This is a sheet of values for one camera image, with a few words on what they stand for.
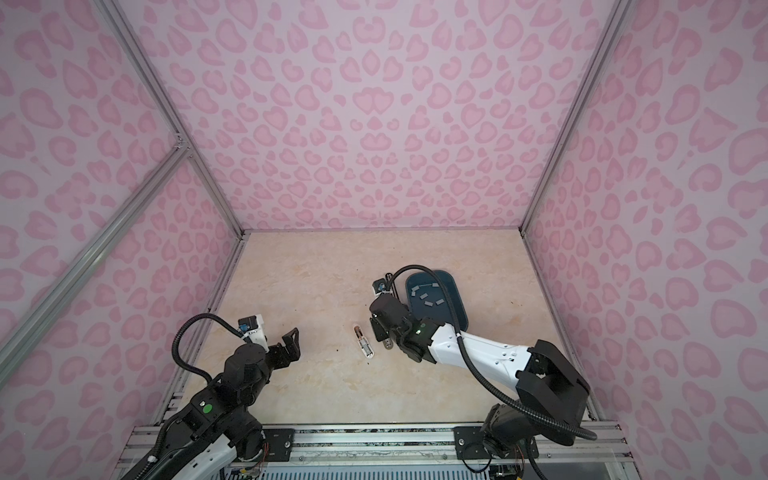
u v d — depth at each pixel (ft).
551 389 1.37
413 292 3.33
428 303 3.24
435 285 3.21
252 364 1.86
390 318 1.99
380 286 2.33
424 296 3.29
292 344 2.34
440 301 3.27
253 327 2.17
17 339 1.67
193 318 1.79
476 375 1.44
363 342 2.90
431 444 2.46
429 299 3.28
